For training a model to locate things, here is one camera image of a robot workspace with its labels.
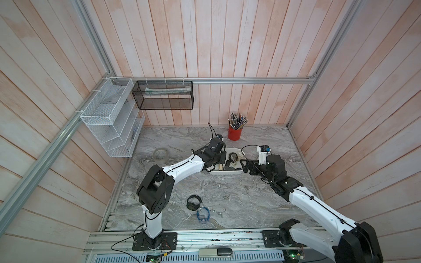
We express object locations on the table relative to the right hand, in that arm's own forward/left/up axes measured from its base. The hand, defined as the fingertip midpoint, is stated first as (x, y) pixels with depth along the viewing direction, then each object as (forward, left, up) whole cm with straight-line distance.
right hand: (246, 160), depth 83 cm
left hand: (+6, +12, -5) cm, 15 cm away
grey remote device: (-39, +16, -11) cm, 44 cm away
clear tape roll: (+12, +51, -15) cm, 55 cm away
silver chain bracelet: (-21, +18, -15) cm, 31 cm away
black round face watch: (+4, +6, -15) cm, 17 cm away
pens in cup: (+30, +2, -1) cm, 30 cm away
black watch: (-17, +28, -16) cm, 36 cm away
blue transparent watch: (-23, +22, -16) cm, 36 cm away
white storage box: (+6, +5, -15) cm, 17 cm away
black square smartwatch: (+11, +5, -14) cm, 19 cm away
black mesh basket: (+43, +50, +10) cm, 66 cm away
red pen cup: (+29, +3, -13) cm, 33 cm away
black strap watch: (+3, +9, -13) cm, 17 cm away
